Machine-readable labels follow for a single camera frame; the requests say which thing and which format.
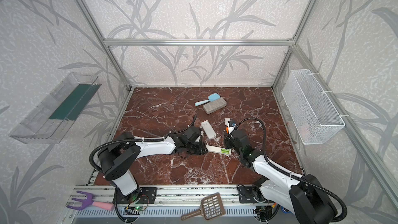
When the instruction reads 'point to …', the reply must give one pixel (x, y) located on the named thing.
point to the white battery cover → (226, 121)
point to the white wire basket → (315, 117)
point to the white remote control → (208, 129)
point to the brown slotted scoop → (212, 207)
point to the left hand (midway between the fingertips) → (208, 148)
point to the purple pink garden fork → (89, 201)
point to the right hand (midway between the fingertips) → (226, 128)
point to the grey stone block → (215, 106)
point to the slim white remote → (217, 150)
